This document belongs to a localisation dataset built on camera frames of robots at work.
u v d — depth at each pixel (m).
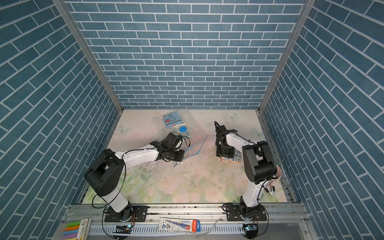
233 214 0.74
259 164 0.49
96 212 0.80
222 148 0.79
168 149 0.71
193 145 0.91
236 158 0.91
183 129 1.05
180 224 0.70
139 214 0.73
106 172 0.48
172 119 1.12
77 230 0.68
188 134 1.02
